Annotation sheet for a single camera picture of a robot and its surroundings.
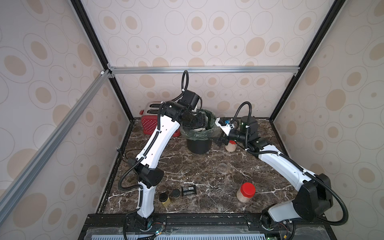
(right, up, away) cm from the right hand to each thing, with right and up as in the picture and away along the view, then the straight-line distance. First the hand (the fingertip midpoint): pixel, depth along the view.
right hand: (219, 127), depth 78 cm
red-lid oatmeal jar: (+12, -32, -6) cm, 34 cm away
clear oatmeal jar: (-10, -1, -11) cm, 14 cm away
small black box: (-17, -35, +6) cm, 39 cm away
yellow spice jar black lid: (-28, -35, -6) cm, 45 cm away
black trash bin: (-10, -12, +20) cm, 26 cm away
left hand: (-7, +2, -5) cm, 8 cm away
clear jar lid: (+4, -25, +15) cm, 29 cm away
